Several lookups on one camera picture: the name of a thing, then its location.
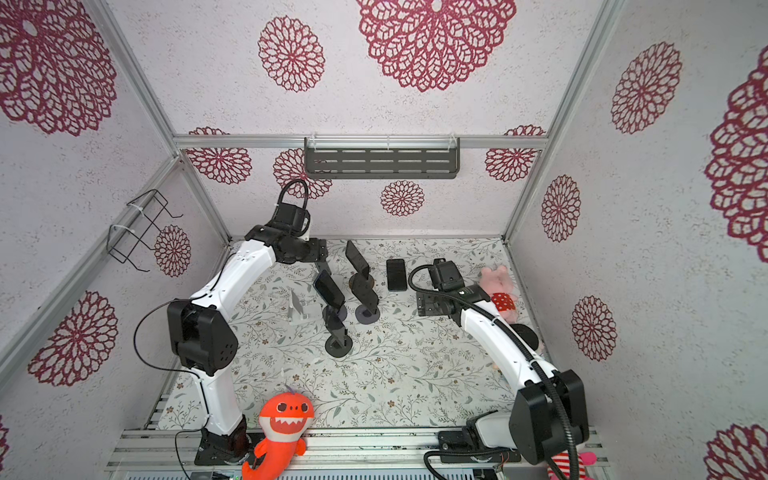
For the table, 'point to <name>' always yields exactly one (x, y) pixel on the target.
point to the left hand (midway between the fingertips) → (313, 257)
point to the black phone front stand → (334, 317)
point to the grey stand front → (333, 347)
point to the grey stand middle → (365, 317)
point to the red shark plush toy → (283, 420)
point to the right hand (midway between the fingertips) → (437, 296)
